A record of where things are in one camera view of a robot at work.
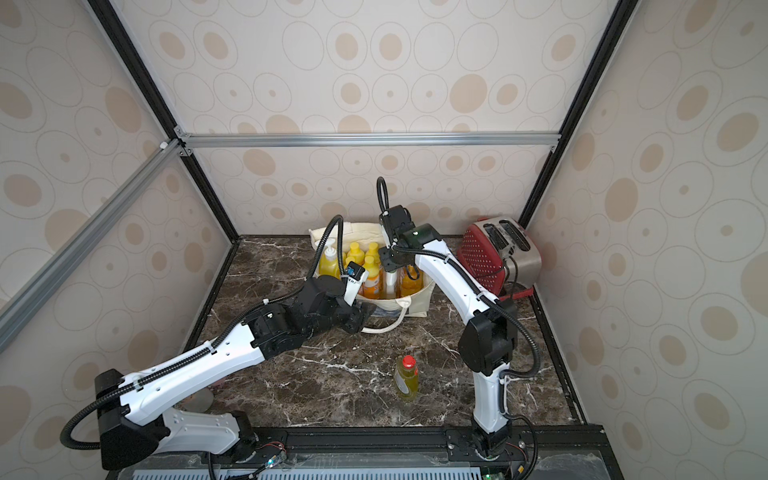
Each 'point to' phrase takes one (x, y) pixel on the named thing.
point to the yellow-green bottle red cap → (406, 378)
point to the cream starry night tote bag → (410, 304)
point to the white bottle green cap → (391, 280)
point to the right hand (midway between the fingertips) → (404, 255)
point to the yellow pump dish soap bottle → (329, 262)
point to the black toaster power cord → (508, 274)
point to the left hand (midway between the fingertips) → (375, 302)
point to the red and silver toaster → (501, 256)
